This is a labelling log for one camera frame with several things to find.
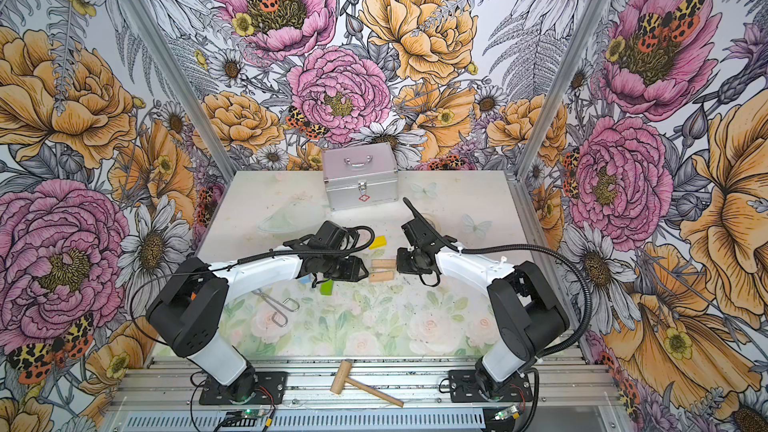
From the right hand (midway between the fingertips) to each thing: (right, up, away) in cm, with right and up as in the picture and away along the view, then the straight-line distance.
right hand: (402, 273), depth 89 cm
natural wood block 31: (-6, -2, +4) cm, 8 cm away
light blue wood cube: (-22, +4, -22) cm, 31 cm away
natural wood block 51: (-6, +2, +7) cm, 9 cm away
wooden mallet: (-15, -22, -15) cm, 31 cm away
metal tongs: (-35, -12, -4) cm, 37 cm away
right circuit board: (+25, -28, -18) cm, 42 cm away
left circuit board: (-35, -28, -18) cm, 49 cm away
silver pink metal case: (-14, +30, +12) cm, 35 cm away
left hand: (-13, -2, -1) cm, 13 cm away
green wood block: (-23, -5, +1) cm, 23 cm away
